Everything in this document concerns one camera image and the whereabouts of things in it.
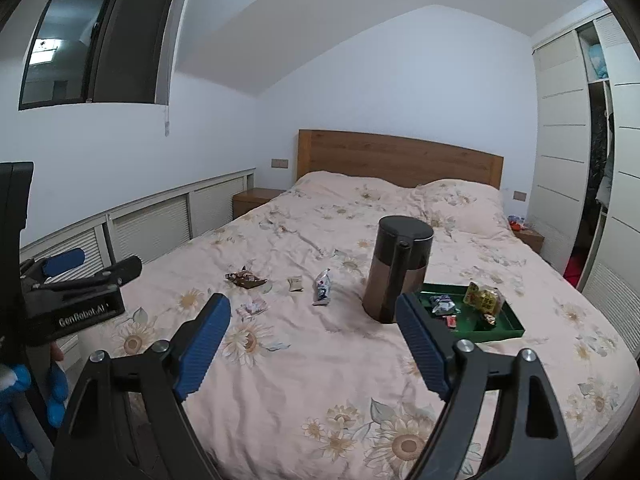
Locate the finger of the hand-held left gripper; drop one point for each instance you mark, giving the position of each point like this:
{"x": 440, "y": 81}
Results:
{"x": 120, "y": 269}
{"x": 62, "y": 261}

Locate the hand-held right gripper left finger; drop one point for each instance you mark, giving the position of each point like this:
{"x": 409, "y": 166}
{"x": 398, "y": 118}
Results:
{"x": 202, "y": 345}

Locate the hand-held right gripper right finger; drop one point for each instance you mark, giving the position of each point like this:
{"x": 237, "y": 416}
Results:
{"x": 422, "y": 340}

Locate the red snack packet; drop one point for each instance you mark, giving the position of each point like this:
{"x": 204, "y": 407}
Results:
{"x": 451, "y": 322}

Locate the blue biscuit packet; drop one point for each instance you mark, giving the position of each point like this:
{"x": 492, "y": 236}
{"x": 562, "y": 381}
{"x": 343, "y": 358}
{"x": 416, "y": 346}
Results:
{"x": 442, "y": 305}

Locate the green tray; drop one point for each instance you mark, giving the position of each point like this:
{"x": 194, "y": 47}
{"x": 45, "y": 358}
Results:
{"x": 470, "y": 327}

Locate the brown nut snack packet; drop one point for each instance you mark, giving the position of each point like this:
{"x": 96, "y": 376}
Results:
{"x": 489, "y": 319}

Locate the yellow vegetable chips bag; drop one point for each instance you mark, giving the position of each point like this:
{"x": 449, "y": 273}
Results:
{"x": 482, "y": 299}

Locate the person's left hand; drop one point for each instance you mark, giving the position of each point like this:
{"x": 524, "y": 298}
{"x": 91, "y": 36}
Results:
{"x": 57, "y": 390}

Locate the pink candy packet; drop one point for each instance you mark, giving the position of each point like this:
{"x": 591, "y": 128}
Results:
{"x": 251, "y": 307}

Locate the dark cylindrical bin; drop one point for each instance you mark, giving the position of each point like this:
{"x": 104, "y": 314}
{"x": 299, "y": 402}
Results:
{"x": 395, "y": 270}

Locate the dark chocolate snack packet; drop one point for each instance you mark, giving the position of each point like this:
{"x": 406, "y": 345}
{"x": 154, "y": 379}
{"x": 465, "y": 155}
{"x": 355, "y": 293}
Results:
{"x": 234, "y": 276}

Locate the small green snack packet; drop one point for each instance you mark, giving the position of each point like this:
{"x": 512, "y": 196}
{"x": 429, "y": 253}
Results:
{"x": 296, "y": 284}

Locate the white and blue snack packet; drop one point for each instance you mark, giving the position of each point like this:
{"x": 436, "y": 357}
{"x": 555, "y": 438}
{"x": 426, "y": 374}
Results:
{"x": 322, "y": 287}

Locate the floral pillow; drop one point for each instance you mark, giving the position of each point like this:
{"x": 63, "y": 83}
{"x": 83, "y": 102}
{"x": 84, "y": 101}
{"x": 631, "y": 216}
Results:
{"x": 462, "y": 205}

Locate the wooden nightstand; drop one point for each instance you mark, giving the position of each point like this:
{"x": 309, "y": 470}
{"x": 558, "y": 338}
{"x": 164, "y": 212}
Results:
{"x": 255, "y": 202}
{"x": 530, "y": 239}

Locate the red items on nightstand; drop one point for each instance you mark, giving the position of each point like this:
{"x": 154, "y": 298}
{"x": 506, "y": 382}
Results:
{"x": 516, "y": 222}

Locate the red cloth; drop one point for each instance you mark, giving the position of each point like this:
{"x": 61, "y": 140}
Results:
{"x": 575, "y": 270}

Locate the wooden headboard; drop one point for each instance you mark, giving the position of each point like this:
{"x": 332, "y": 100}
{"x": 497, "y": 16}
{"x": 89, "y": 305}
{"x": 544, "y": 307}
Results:
{"x": 400, "y": 157}

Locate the dark framed window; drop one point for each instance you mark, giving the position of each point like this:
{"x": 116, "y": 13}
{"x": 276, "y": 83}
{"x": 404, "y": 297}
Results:
{"x": 95, "y": 35}

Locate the white wardrobe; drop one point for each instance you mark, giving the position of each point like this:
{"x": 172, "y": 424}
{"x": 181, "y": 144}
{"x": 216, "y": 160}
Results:
{"x": 565, "y": 160}

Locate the hanging dark clothes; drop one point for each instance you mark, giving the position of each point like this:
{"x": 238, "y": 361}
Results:
{"x": 600, "y": 150}

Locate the light blue bag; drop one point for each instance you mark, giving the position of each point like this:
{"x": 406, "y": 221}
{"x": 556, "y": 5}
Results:
{"x": 598, "y": 62}

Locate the white louvered wall cabinet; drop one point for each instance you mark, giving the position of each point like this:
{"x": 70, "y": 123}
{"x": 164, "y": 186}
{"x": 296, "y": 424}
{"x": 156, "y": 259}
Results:
{"x": 150, "y": 225}

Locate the beige wall socket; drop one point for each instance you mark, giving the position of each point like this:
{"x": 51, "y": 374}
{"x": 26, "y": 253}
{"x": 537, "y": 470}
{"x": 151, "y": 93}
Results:
{"x": 280, "y": 163}
{"x": 520, "y": 195}

